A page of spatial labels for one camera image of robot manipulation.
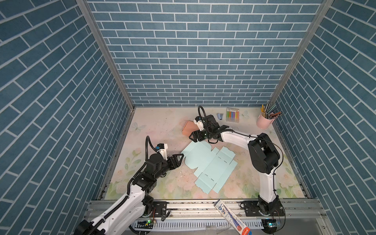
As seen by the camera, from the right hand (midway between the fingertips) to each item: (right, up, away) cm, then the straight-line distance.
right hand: (193, 133), depth 95 cm
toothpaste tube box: (+23, -42, -27) cm, 55 cm away
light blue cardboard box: (+13, -20, -5) cm, 24 cm away
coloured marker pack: (+31, +13, +20) cm, 39 cm away
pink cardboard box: (-3, +3, +12) cm, 13 cm away
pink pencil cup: (+50, +7, +9) cm, 51 cm away
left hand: (-6, -12, -15) cm, 20 cm away
